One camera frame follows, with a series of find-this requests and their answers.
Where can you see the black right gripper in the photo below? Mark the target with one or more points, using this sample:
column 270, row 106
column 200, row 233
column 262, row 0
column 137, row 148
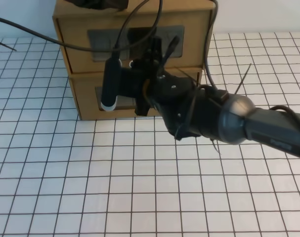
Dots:
column 171, row 96

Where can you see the white drawer handle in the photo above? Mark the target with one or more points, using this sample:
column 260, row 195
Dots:
column 126, row 63

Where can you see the brown cardboard drawer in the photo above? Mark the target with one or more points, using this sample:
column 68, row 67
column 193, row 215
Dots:
column 102, row 32

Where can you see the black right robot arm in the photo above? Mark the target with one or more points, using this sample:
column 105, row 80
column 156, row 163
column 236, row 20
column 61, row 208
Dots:
column 232, row 119

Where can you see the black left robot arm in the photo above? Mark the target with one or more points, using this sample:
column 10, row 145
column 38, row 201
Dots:
column 101, row 4

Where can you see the upper brown shoebox shell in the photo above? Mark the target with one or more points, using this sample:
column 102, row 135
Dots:
column 135, row 7

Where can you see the lower brown cardboard shoebox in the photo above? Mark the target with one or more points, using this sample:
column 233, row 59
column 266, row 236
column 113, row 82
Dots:
column 87, row 100

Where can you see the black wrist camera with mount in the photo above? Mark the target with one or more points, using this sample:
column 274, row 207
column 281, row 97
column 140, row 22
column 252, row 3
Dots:
column 119, row 81

